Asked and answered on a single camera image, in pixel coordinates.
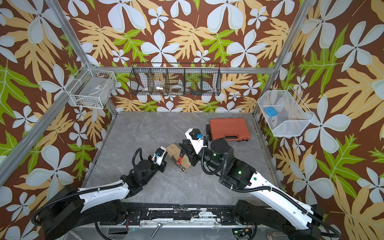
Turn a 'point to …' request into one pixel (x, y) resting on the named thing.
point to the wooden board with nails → (173, 150)
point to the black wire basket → (175, 78)
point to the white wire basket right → (293, 115)
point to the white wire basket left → (91, 87)
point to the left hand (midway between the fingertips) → (166, 150)
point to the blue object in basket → (271, 111)
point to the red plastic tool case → (229, 129)
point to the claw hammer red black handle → (178, 162)
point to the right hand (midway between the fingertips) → (181, 142)
